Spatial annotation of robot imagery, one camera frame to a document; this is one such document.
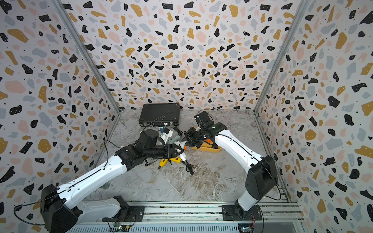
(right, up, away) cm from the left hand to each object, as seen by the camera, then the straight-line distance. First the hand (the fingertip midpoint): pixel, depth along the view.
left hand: (182, 151), depth 71 cm
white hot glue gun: (0, +3, +3) cm, 4 cm away
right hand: (-1, +4, +5) cm, 7 cm away
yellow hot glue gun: (-6, -10, +21) cm, 24 cm away
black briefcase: (-22, +21, +45) cm, 54 cm away
